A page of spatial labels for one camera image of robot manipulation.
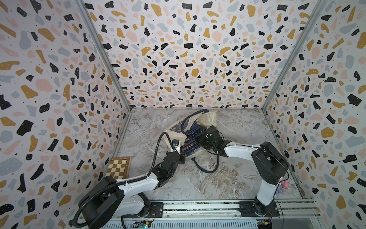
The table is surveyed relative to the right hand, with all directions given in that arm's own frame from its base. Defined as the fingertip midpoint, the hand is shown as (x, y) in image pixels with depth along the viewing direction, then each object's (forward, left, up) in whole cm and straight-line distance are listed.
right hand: (195, 139), depth 92 cm
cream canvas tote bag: (+1, +11, +6) cm, 13 cm away
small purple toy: (-24, -51, -8) cm, 57 cm away
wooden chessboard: (-18, +46, -5) cm, 49 cm away
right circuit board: (-43, -37, -11) cm, 57 cm away
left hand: (-9, +7, +4) cm, 12 cm away
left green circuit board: (-45, +26, -8) cm, 53 cm away
